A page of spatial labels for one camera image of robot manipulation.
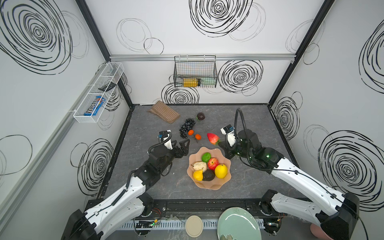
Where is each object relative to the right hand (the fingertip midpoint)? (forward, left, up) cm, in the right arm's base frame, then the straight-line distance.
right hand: (219, 142), depth 74 cm
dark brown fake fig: (+32, +9, -17) cm, 38 cm away
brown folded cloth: (+39, +36, -20) cm, 57 cm away
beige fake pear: (-6, +9, -14) cm, 18 cm away
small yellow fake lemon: (-11, +10, -14) cm, 21 cm away
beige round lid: (-33, +12, -14) cm, 38 cm away
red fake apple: (-4, +2, -15) cm, 16 cm away
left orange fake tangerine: (+19, +16, -19) cm, 31 cm away
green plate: (-31, -8, -21) cm, 39 cm away
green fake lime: (0, +6, -16) cm, 17 cm away
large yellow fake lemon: (-9, -2, -14) cm, 17 cm away
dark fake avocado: (-11, +5, -16) cm, 19 cm away
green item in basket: (+34, +5, +12) cm, 36 cm away
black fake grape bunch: (+23, +17, -17) cm, 33 cm away
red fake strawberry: (+1, +3, +1) cm, 4 cm away
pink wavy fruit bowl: (-14, +1, -18) cm, 23 cm away
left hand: (+1, +17, 0) cm, 17 cm away
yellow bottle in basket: (+34, +15, +11) cm, 39 cm away
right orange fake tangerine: (+16, +10, -19) cm, 27 cm away
